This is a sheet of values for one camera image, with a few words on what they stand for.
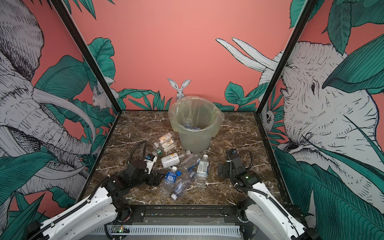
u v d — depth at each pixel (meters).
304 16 0.71
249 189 0.51
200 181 0.86
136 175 0.61
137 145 1.01
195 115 0.98
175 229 0.78
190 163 0.92
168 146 0.94
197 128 1.04
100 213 0.58
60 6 0.69
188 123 0.95
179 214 0.75
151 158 0.70
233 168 0.60
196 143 0.97
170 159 0.87
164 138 0.98
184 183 0.82
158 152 0.93
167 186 0.83
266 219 0.55
